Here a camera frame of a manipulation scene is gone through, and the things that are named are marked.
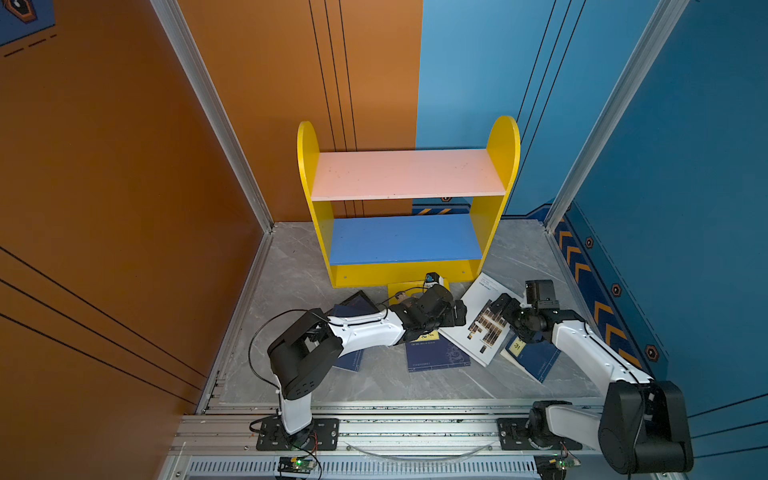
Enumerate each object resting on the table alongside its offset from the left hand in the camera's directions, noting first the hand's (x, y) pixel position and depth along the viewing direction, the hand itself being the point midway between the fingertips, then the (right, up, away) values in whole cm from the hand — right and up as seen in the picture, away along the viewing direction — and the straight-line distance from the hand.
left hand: (457, 309), depth 85 cm
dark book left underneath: (-29, +1, +11) cm, 31 cm away
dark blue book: (-6, -14, +2) cm, 15 cm away
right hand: (+12, -2, +3) cm, 13 cm away
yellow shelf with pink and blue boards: (-20, +30, +33) cm, 49 cm away
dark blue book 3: (+24, -15, +2) cm, 28 cm away
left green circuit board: (-42, -35, -14) cm, 56 cm away
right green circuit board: (+21, -34, -16) cm, 43 cm away
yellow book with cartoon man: (-15, +7, -9) cm, 19 cm away
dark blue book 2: (-30, -14, -2) cm, 33 cm away
